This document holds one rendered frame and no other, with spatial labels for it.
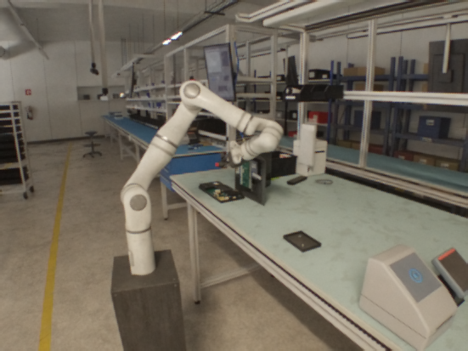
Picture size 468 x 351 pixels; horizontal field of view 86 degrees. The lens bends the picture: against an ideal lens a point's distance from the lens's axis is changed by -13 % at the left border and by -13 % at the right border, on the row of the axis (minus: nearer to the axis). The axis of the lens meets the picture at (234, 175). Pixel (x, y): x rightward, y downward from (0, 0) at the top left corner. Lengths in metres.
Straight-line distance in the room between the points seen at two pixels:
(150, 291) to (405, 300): 0.79
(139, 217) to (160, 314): 0.37
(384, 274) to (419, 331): 0.13
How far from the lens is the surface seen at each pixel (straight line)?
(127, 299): 1.09
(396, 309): 0.69
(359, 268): 0.91
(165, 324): 1.18
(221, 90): 2.65
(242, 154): 1.11
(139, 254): 1.08
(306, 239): 1.02
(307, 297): 0.87
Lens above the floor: 1.47
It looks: 15 degrees down
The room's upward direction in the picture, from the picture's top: straight up
